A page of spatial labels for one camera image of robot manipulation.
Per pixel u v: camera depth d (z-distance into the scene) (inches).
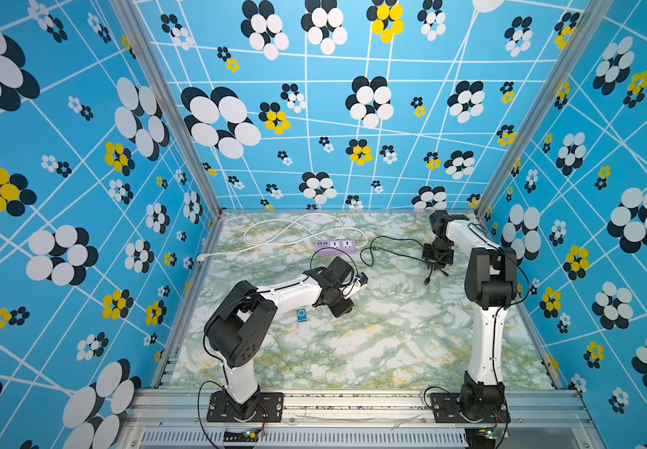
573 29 28.8
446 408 28.6
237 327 18.7
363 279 32.4
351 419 28.5
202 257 42.5
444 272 39.5
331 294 27.3
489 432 27.8
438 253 35.9
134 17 27.4
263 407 28.8
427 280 38.9
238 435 28.4
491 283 23.9
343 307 31.8
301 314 35.7
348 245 41.4
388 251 41.3
